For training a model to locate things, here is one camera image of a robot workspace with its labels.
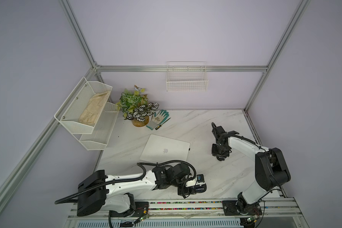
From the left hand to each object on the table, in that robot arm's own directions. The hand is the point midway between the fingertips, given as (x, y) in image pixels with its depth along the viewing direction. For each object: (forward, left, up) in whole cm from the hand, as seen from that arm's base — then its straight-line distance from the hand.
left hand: (192, 186), depth 73 cm
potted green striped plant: (+43, +34, +17) cm, 57 cm away
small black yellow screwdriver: (+46, +21, -7) cm, 52 cm away
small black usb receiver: (+26, -1, -8) cm, 27 cm away
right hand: (+20, -19, -6) cm, 28 cm away
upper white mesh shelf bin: (+35, +63, +26) cm, 77 cm away
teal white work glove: (+52, +23, -6) cm, 57 cm away
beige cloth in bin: (+32, +56, +22) cm, 68 cm away
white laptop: (+26, +19, -8) cm, 34 cm away
